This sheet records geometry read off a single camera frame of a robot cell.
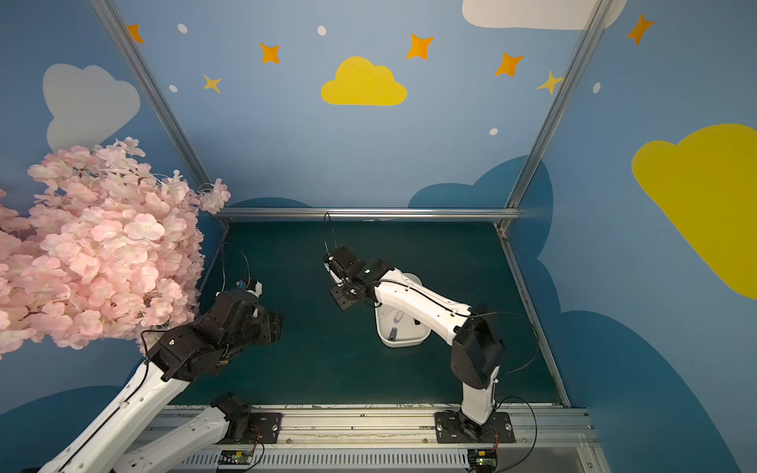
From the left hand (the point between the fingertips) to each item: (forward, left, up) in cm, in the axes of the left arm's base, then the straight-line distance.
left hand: (273, 316), depth 72 cm
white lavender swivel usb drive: (+11, -33, -21) cm, 40 cm away
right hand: (+11, -17, -5) cm, 21 cm away
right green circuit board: (-27, -54, -23) cm, 64 cm away
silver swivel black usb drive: (+5, -31, -20) cm, 37 cm away
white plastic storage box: (+7, -33, -21) cm, 40 cm away
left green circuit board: (-28, +8, -22) cm, 36 cm away
